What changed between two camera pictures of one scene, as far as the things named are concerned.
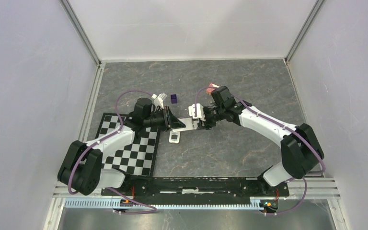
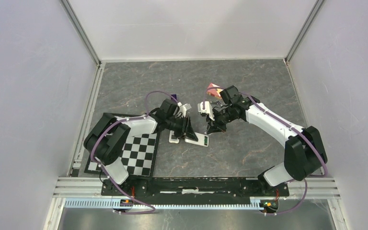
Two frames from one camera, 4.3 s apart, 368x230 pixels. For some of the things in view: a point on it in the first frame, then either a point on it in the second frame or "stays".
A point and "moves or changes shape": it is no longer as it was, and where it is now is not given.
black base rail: (194, 190) stays
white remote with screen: (174, 137) stays
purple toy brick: (173, 97) stays
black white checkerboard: (142, 156) stays
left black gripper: (175, 122) to (186, 127)
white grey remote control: (189, 124) moves or changes shape
